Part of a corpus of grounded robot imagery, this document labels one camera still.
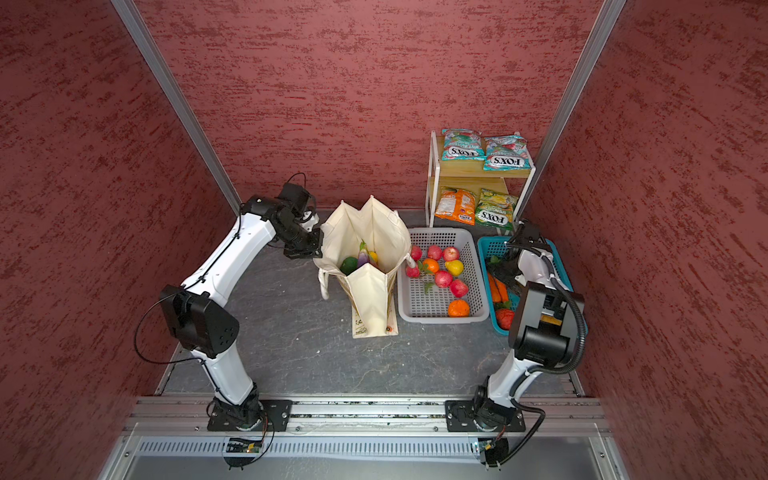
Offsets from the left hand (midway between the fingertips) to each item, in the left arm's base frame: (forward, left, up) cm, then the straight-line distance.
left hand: (319, 259), depth 82 cm
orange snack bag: (+24, -42, 0) cm, 48 cm away
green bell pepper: (+3, -7, -8) cm, 11 cm away
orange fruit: (-7, -41, -15) cm, 44 cm away
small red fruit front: (0, -42, -14) cm, 44 cm away
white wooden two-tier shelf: (+24, -38, +12) cm, 47 cm away
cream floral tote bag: (-7, -15, -3) cm, 17 cm away
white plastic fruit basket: (-4, -28, -19) cm, 34 cm away
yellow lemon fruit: (+13, -14, -16) cm, 25 cm away
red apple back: (+15, -35, -15) cm, 41 cm away
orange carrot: (+1, -56, -17) cm, 58 cm away
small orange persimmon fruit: (+9, -34, -14) cm, 37 cm away
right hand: (+6, -54, -11) cm, 55 cm away
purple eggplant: (+6, -11, -6) cm, 14 cm away
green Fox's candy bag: (+23, -55, -2) cm, 59 cm away
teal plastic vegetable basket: (+14, -52, -11) cm, 55 cm away
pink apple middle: (+4, -38, -15) cm, 41 cm away
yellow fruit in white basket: (+8, -42, -15) cm, 45 cm away
